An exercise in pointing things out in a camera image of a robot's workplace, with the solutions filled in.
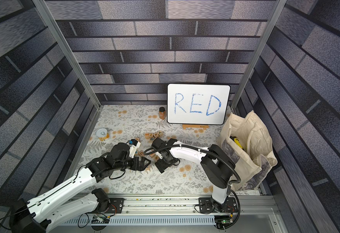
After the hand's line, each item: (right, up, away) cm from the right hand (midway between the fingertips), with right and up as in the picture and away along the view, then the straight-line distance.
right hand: (165, 164), depth 86 cm
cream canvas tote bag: (+49, +16, -5) cm, 52 cm away
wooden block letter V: (-4, +17, +14) cm, 23 cm away
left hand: (-10, +5, -10) cm, 15 cm away
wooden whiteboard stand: (+28, +22, +16) cm, 39 cm away
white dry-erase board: (+21, +38, +9) cm, 44 cm away
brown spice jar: (-3, +32, +21) cm, 38 cm away
